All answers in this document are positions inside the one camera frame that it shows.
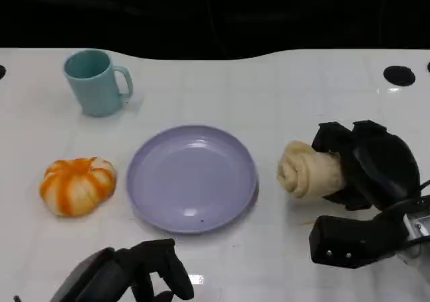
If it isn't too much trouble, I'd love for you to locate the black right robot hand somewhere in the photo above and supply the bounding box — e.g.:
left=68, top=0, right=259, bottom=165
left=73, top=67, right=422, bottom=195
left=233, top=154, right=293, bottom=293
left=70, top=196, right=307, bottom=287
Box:
left=310, top=119, right=421, bottom=212

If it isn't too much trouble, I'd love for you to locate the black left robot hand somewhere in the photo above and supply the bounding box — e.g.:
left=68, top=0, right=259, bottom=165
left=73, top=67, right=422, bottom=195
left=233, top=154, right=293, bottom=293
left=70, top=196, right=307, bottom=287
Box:
left=50, top=238, right=195, bottom=302

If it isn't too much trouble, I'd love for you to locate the beige towel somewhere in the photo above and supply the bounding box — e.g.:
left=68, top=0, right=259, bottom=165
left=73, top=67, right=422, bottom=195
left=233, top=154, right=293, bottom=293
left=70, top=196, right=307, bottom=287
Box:
left=275, top=140, right=347, bottom=199

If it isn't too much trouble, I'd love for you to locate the orange and white toy bread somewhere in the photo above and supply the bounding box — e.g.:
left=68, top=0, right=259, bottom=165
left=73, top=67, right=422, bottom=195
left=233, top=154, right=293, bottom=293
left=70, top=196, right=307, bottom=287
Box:
left=39, top=156, right=118, bottom=218

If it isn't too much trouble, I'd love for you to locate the lilac plate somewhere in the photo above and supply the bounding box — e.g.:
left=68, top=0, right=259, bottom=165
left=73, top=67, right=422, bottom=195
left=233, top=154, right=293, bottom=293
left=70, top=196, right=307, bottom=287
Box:
left=126, top=124, right=260, bottom=234

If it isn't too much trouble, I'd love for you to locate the pale green mug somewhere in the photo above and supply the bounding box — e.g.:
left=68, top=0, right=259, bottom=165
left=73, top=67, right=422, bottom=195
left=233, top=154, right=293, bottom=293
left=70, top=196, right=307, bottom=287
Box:
left=63, top=48, right=134, bottom=117

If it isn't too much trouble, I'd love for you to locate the black backdrop cloth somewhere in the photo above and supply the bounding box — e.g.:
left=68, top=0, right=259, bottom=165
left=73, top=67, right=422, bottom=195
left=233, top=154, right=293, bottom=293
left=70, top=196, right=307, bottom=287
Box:
left=0, top=0, right=430, bottom=60

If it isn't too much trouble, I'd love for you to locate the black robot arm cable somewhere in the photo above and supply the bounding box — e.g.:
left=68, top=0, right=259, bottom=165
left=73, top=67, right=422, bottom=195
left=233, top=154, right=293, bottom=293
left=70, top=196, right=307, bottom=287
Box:
left=376, top=180, right=430, bottom=222

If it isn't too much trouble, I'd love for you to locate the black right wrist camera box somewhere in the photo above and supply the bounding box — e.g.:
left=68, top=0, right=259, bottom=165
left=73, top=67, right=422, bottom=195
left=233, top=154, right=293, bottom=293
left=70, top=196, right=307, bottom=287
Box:
left=308, top=214, right=409, bottom=269

